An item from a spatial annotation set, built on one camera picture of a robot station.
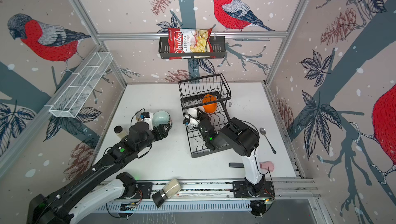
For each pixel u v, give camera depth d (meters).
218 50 0.93
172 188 0.70
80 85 0.78
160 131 0.68
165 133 0.70
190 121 0.83
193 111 0.91
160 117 0.88
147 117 0.70
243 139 0.53
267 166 0.74
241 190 0.73
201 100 1.07
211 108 0.98
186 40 0.87
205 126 0.84
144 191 0.73
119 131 0.85
